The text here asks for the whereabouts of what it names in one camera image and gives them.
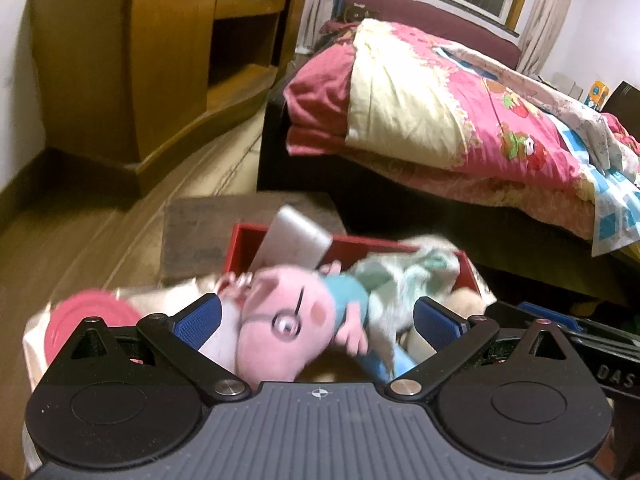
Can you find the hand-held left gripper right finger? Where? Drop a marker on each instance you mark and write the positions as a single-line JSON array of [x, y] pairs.
[[435, 325]]

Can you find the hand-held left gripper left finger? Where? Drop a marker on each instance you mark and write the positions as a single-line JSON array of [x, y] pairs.
[[200, 322]]

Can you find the green and white cloth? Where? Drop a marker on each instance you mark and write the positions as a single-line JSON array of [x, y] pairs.
[[415, 270]]

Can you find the red cardboard box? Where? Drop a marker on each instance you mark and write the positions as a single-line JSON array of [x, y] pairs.
[[240, 255]]

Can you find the pink pig plush toy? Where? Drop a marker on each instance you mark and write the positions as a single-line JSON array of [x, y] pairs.
[[280, 295]]

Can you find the white device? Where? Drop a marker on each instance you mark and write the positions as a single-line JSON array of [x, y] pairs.
[[295, 240]]

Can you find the translucent plastic bag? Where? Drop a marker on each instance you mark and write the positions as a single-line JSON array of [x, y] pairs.
[[150, 295]]

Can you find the pink round lid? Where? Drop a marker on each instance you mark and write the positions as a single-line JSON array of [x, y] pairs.
[[85, 305]]

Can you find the dark bed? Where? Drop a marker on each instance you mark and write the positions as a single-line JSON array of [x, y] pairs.
[[400, 200]]

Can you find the pink strawberry quilt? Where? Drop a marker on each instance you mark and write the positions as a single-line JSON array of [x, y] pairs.
[[400, 95]]

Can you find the dark wooden headboard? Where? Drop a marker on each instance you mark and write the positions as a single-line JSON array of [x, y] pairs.
[[625, 105]]

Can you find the wooden cabinet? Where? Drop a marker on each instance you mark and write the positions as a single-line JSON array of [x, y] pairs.
[[100, 60]]

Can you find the small dark bag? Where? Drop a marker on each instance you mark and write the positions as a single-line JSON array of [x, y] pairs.
[[357, 12]]

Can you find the beige curtain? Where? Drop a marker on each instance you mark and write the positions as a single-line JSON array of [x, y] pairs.
[[547, 10], [320, 0]]

